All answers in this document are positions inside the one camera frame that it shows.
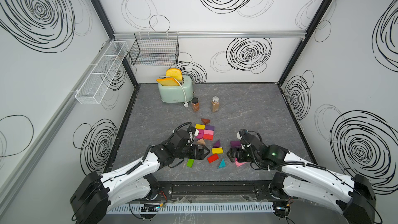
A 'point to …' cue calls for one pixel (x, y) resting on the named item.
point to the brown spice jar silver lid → (215, 104)
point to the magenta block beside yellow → (201, 132)
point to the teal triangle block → (222, 164)
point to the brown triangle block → (205, 121)
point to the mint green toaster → (174, 94)
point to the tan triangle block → (201, 141)
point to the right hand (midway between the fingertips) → (233, 156)
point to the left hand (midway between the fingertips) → (203, 151)
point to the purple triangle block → (217, 144)
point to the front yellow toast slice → (168, 82)
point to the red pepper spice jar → (196, 104)
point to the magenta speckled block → (198, 137)
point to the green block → (189, 163)
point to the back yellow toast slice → (175, 73)
